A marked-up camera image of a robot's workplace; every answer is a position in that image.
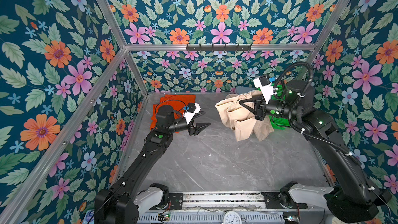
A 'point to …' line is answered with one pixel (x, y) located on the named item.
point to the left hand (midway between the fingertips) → (207, 114)
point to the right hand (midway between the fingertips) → (243, 98)
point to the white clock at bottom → (231, 217)
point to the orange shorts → (178, 102)
